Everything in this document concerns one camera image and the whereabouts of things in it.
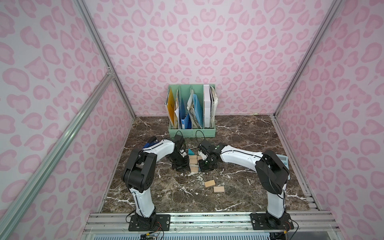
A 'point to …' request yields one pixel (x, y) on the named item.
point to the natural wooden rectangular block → (193, 156)
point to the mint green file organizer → (209, 132)
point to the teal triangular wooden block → (190, 152)
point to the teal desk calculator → (285, 159)
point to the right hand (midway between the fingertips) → (200, 170)
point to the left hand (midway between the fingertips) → (189, 168)
